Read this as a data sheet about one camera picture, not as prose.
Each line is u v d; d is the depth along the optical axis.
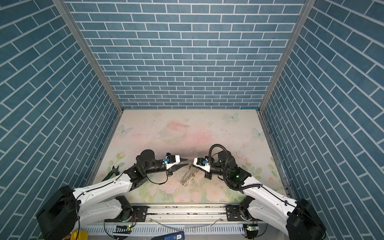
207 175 0.67
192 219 0.74
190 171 0.79
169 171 0.65
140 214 0.73
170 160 0.59
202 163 0.62
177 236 0.65
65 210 0.40
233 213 0.73
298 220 0.40
